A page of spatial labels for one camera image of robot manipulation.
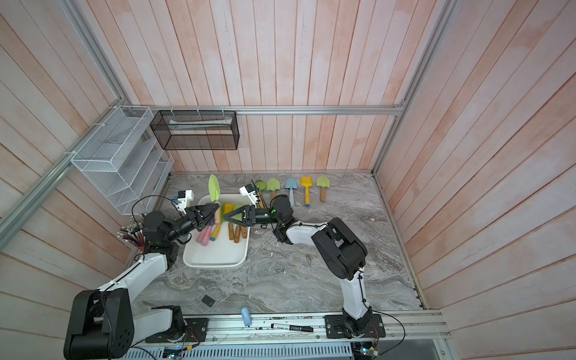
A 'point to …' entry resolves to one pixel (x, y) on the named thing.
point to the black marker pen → (292, 327)
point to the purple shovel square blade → (204, 235)
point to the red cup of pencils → (133, 233)
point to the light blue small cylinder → (246, 316)
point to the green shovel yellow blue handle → (217, 229)
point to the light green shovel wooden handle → (323, 181)
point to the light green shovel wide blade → (238, 230)
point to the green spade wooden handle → (214, 190)
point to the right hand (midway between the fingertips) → (226, 222)
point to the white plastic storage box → (230, 247)
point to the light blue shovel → (291, 184)
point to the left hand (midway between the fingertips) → (220, 210)
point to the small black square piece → (208, 300)
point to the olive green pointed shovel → (273, 184)
